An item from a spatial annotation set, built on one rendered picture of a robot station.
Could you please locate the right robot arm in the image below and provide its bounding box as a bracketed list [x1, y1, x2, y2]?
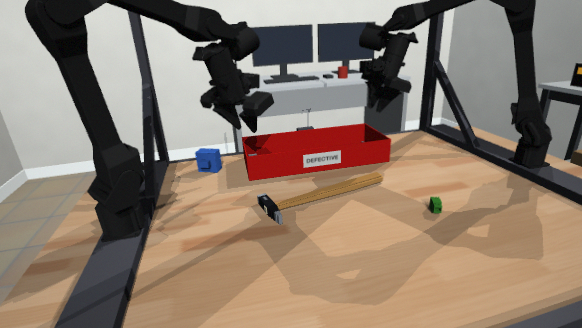
[25, 0, 260, 242]

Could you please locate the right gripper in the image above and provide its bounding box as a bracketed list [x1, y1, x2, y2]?
[200, 68, 274, 133]

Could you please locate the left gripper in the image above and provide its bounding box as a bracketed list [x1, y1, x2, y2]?
[361, 52, 412, 113]

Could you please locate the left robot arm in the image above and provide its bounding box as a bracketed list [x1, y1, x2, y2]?
[359, 0, 552, 169]

